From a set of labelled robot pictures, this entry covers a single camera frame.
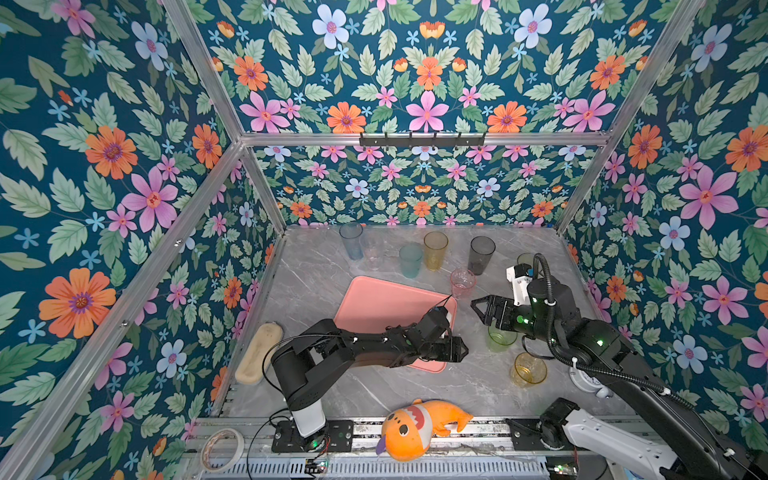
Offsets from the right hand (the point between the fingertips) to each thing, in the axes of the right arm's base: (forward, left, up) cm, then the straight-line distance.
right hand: (487, 300), depth 69 cm
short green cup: (-1, -7, -20) cm, 21 cm away
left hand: (-4, +3, -21) cm, 22 cm away
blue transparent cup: (+33, +40, -13) cm, 54 cm away
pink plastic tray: (+13, +33, -26) cm, 44 cm away
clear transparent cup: (+32, +32, -17) cm, 48 cm away
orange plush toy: (-25, +18, -17) cm, 35 cm away
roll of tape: (-30, +59, -24) cm, 71 cm away
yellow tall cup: (+31, +11, -14) cm, 35 cm away
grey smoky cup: (+30, -5, -16) cm, 34 cm away
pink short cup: (+22, +1, -24) cm, 32 cm away
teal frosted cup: (+26, +19, -16) cm, 36 cm away
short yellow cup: (-7, -15, -26) cm, 31 cm away
